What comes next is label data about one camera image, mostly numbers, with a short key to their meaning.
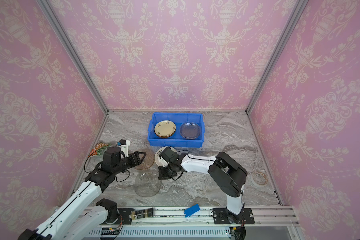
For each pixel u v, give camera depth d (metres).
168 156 0.70
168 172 0.76
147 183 0.83
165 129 1.06
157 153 0.96
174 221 0.73
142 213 0.73
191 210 0.74
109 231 0.73
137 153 0.73
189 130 1.07
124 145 0.73
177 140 1.00
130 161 0.71
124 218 0.73
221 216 0.74
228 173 0.50
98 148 0.96
